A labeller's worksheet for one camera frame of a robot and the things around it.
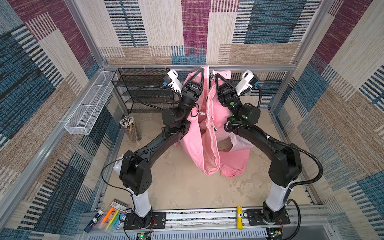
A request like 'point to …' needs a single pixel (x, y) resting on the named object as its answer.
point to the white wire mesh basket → (81, 120)
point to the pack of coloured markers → (114, 217)
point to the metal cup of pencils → (128, 123)
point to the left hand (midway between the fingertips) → (205, 70)
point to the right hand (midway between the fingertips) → (212, 76)
